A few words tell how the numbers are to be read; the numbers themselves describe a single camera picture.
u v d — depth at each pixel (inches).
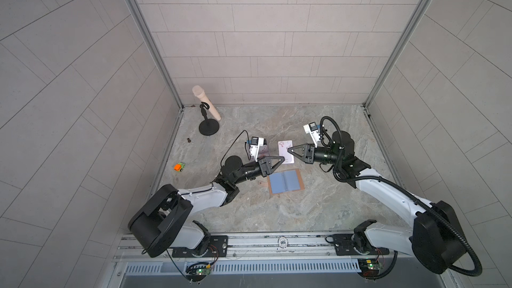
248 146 27.4
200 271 25.6
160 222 16.3
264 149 36.1
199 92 34.0
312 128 26.8
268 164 26.4
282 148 28.4
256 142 27.3
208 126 41.4
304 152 26.6
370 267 26.6
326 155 25.6
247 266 26.7
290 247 28.4
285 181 34.2
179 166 35.0
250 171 26.1
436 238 15.5
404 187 35.2
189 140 39.2
